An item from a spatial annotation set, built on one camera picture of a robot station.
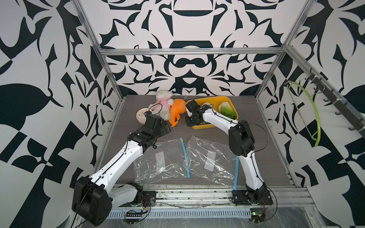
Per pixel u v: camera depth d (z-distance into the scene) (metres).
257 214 0.71
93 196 0.38
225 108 1.02
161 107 1.04
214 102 1.15
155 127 0.62
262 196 0.64
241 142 0.58
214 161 0.86
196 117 0.73
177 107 1.04
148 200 0.74
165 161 0.87
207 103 1.08
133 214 0.73
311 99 0.70
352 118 0.54
